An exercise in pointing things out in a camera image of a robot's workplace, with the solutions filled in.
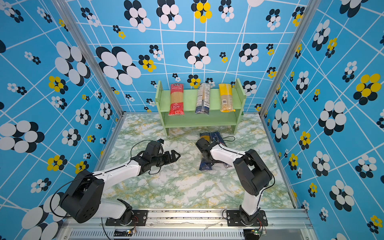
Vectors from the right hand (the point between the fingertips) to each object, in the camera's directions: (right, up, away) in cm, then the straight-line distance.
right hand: (217, 157), depth 94 cm
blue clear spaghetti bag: (-8, -4, -5) cm, 10 cm away
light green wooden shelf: (-1, +25, 0) cm, 25 cm away
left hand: (-25, +2, -6) cm, 26 cm away
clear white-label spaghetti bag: (-9, +34, -9) cm, 37 cm away
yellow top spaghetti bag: (+5, +40, -4) cm, 41 cm away
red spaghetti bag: (-25, +36, -7) cm, 44 cm away
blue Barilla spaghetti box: (+1, +13, +9) cm, 16 cm away
